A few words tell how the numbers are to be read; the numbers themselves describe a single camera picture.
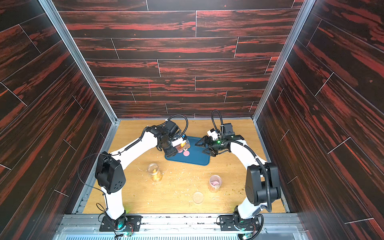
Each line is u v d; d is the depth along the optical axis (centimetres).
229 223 73
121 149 53
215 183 83
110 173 48
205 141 76
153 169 87
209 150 77
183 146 86
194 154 98
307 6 66
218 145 75
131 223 74
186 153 99
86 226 73
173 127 71
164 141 65
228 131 72
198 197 82
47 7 66
